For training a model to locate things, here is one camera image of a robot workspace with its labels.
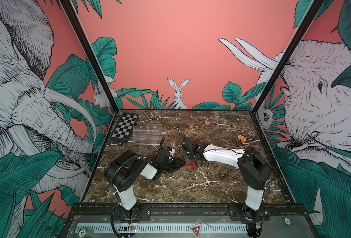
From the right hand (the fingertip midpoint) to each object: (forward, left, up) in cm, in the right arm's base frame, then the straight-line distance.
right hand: (186, 155), depth 92 cm
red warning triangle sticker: (-38, -4, -2) cm, 39 cm away
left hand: (-5, 0, 0) cm, 5 cm away
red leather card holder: (-7, -2, -1) cm, 7 cm away
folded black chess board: (+18, +45, +1) cm, 49 cm away
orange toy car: (+14, -39, -2) cm, 42 cm away
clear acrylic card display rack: (+15, +27, +1) cm, 31 cm away
